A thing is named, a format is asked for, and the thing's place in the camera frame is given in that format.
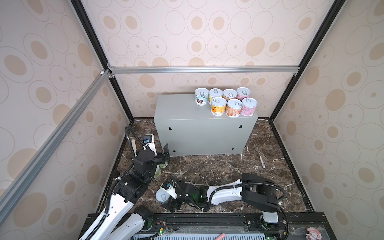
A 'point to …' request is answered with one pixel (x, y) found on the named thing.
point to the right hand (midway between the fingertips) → (166, 197)
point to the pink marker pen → (221, 236)
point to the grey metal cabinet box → (190, 129)
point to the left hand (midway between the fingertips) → (162, 143)
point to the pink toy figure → (313, 234)
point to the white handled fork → (262, 163)
